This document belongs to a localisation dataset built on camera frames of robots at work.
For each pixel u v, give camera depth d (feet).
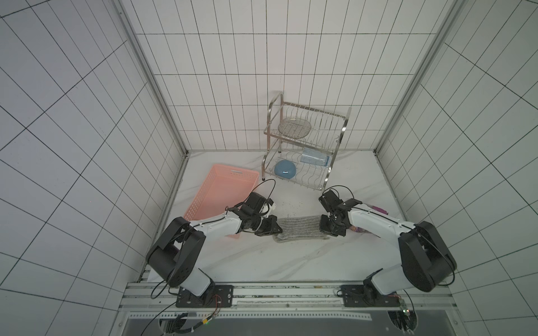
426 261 1.41
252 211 2.29
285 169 3.33
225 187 3.40
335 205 2.28
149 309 2.36
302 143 2.81
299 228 2.92
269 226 2.48
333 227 2.43
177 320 2.27
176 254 1.45
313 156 3.46
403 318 2.33
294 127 3.03
